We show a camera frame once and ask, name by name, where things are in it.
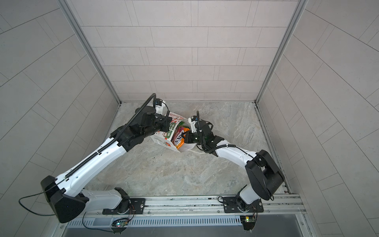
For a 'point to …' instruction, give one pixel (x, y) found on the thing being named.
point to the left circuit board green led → (122, 224)
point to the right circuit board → (248, 222)
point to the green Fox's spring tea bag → (179, 125)
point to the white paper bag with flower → (165, 137)
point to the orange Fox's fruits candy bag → (177, 140)
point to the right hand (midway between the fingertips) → (180, 136)
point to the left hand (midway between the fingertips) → (175, 117)
